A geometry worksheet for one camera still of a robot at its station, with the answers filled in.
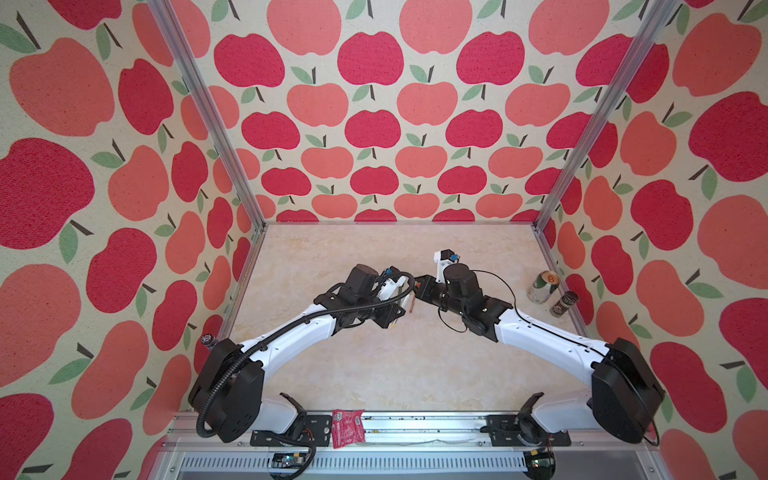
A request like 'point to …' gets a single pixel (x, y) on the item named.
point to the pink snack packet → (348, 427)
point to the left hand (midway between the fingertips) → (407, 311)
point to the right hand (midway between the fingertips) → (413, 281)
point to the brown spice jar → (560, 307)
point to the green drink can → (543, 286)
